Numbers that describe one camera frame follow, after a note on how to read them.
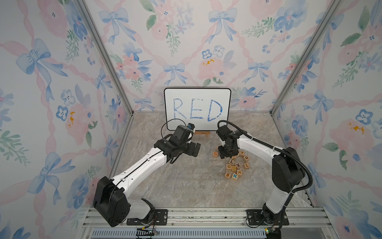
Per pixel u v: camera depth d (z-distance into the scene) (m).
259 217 0.73
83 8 0.69
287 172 0.47
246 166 0.90
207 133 1.01
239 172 0.86
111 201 0.39
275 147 0.51
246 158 0.92
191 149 0.70
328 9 0.71
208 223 0.73
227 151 0.77
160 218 0.73
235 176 0.85
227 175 0.86
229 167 0.89
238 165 0.90
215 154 0.94
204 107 0.95
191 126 0.70
